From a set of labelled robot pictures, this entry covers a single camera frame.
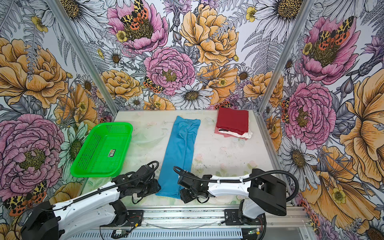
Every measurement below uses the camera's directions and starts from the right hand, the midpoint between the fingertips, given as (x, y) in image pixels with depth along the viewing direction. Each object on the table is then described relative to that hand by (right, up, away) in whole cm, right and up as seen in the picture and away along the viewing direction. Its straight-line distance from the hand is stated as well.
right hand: (186, 201), depth 78 cm
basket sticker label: (-49, +21, +19) cm, 57 cm away
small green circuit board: (-33, -13, -6) cm, 36 cm away
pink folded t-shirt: (+27, +32, +27) cm, 50 cm away
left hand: (-17, +3, +3) cm, 17 cm away
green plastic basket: (-55, +22, +21) cm, 63 cm away
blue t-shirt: (-6, +20, +18) cm, 27 cm away
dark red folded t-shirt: (+32, +43, +33) cm, 63 cm away
